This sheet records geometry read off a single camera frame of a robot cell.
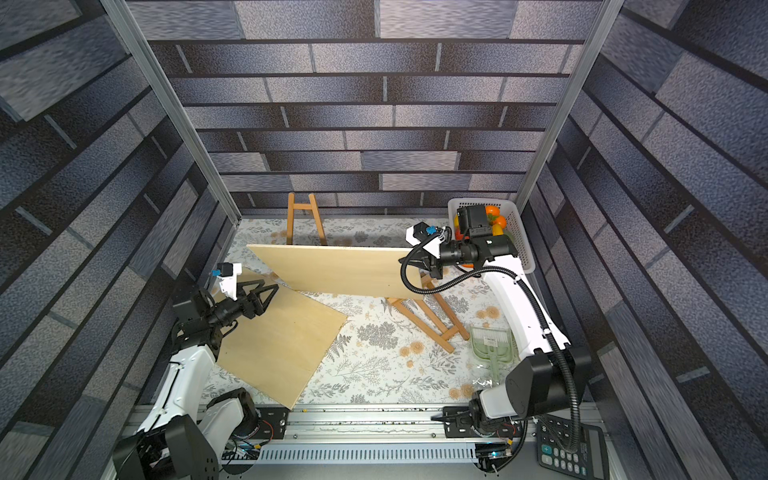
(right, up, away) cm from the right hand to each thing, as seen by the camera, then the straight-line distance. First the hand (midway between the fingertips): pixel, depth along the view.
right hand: (401, 256), depth 73 cm
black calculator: (+43, -47, -6) cm, 64 cm away
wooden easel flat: (+15, -25, +14) cm, 32 cm away
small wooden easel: (-27, +13, +24) cm, 39 cm away
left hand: (-35, -8, +6) cm, 37 cm away
